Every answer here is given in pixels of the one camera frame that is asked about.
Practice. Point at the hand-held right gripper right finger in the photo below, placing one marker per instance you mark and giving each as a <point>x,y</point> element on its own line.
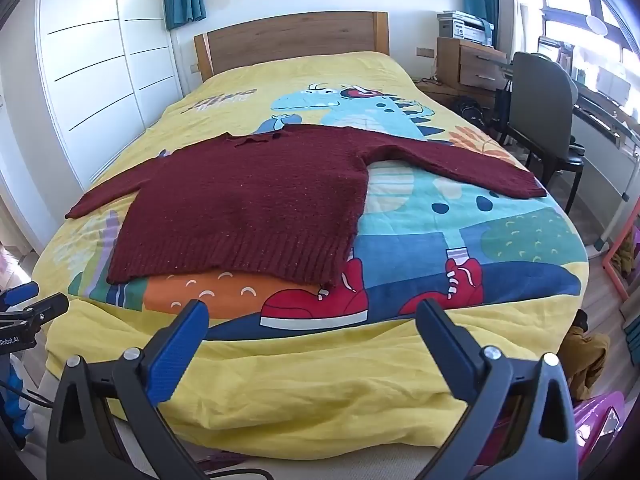
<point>440,341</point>

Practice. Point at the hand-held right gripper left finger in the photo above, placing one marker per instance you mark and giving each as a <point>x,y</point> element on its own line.
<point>177,345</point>

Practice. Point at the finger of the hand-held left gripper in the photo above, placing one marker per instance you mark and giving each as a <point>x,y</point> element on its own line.
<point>20,294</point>
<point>42,310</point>

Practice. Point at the maroon knitted sweater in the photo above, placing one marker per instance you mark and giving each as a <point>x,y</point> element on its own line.
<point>240,200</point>

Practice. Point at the person's left hand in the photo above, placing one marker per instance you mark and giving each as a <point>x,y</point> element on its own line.
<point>17,410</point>

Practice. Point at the yellow dinosaur printed bedspread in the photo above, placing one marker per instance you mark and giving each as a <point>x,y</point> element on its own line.
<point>300,385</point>

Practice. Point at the brown garment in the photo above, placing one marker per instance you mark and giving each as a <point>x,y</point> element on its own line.
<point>587,355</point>

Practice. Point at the pink plastic object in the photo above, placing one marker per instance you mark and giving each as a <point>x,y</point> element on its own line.
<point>597,430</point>

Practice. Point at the white metal stand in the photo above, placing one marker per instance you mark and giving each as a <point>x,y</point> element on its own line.
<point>617,200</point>

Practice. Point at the black bag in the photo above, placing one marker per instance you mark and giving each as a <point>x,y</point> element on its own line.
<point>469,110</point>

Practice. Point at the white wardrobe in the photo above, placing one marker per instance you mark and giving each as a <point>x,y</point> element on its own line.
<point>100,60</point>

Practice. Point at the grey chair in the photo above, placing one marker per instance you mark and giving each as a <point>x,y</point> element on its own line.
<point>540,90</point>

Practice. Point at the wooden drawer cabinet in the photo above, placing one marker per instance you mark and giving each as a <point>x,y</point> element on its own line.
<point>475,65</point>

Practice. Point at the grey printer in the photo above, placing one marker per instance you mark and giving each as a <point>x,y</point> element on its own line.
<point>465,27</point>

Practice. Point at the wooden headboard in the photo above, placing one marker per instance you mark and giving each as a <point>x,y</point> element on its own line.
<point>290,35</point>

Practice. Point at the pink standing frame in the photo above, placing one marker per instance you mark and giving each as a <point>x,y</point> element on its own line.
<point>615,270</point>

